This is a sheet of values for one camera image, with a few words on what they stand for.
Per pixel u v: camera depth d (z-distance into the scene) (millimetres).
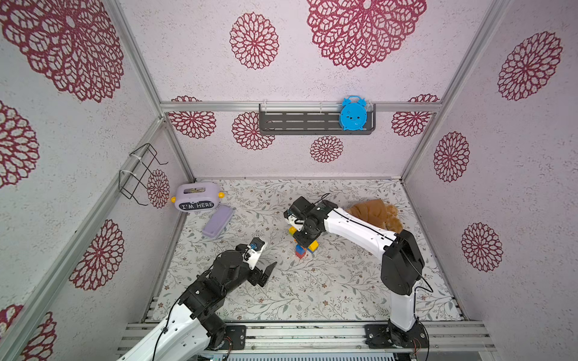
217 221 1003
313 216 622
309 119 928
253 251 624
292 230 784
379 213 949
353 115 896
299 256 922
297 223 764
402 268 523
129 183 725
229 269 539
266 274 661
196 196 1021
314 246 802
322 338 747
